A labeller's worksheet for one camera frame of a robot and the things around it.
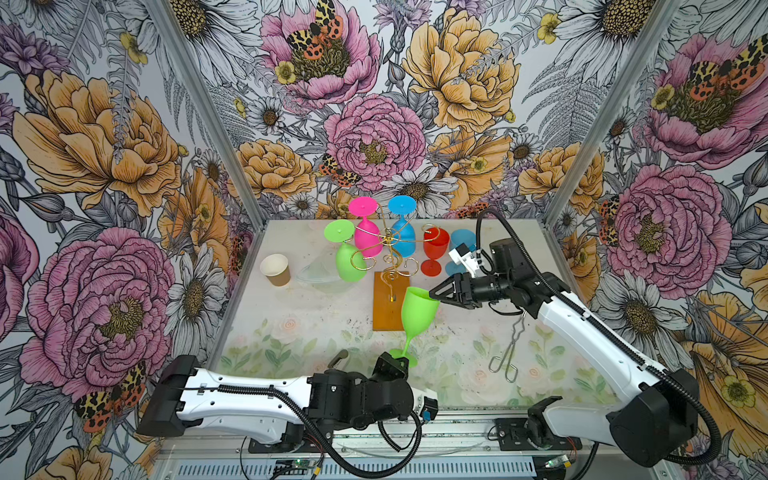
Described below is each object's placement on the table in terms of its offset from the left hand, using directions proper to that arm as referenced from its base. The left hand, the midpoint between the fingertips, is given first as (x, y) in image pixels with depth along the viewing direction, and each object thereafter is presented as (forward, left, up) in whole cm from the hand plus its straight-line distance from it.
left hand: (396, 356), depth 70 cm
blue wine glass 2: (+38, -20, -1) cm, 43 cm away
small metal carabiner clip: (+6, +15, -15) cm, 23 cm away
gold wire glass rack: (+24, +1, +1) cm, 24 cm away
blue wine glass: (+32, -3, +7) cm, 33 cm away
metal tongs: (+2, -33, -17) cm, 37 cm away
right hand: (+9, -10, +7) cm, 15 cm away
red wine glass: (+36, -13, -3) cm, 39 cm away
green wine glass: (+7, -5, +10) cm, 13 cm away
